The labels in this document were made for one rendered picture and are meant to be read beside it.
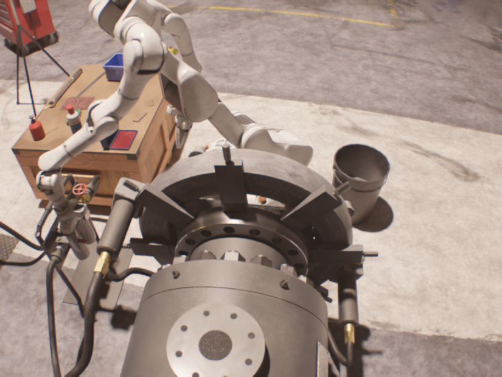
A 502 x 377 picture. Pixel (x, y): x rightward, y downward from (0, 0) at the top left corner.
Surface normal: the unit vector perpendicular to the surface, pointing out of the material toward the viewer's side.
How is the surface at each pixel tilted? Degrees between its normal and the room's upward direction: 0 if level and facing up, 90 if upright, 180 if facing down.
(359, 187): 93
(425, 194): 0
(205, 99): 88
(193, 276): 18
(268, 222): 22
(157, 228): 90
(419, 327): 0
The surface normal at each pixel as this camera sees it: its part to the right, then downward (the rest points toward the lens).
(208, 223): -0.42, -0.67
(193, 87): 0.59, 0.58
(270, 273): 0.36, -0.63
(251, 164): 0.00, -0.21
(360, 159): -0.22, 0.65
